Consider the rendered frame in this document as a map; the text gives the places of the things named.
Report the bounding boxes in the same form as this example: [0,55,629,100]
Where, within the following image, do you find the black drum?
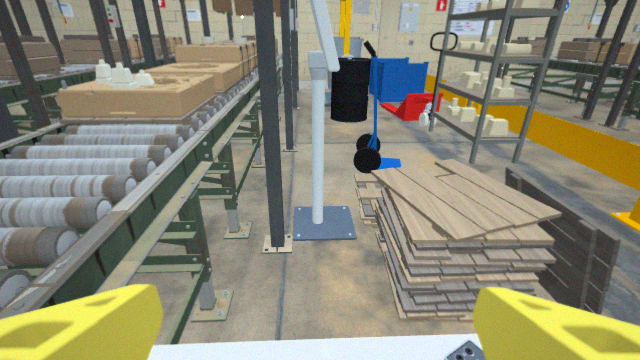
[330,57,371,123]

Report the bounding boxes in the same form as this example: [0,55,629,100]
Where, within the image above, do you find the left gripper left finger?
[0,285,163,360]

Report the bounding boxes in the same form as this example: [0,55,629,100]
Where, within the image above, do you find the grey multimeter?
[444,339,486,360]

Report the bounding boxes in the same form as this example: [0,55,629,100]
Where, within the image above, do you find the blue sack truck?
[353,40,401,174]

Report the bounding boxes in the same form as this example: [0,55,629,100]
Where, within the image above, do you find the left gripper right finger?
[473,287,640,360]

